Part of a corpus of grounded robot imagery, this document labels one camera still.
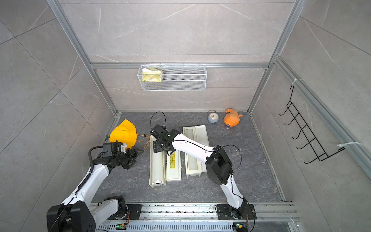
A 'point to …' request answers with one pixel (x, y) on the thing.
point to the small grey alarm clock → (213, 117)
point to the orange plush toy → (232, 118)
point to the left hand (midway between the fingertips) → (140, 153)
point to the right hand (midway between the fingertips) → (161, 148)
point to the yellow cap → (125, 132)
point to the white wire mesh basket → (175, 78)
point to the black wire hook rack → (313, 146)
